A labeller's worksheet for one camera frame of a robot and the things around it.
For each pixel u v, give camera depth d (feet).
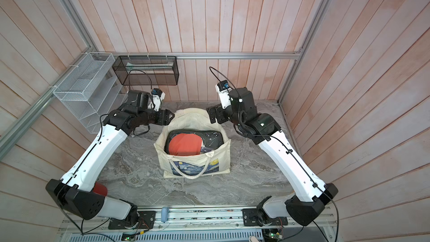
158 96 2.12
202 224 2.40
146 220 2.40
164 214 2.40
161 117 2.13
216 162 2.36
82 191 1.33
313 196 1.24
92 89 2.38
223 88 1.77
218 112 1.86
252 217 2.36
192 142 2.61
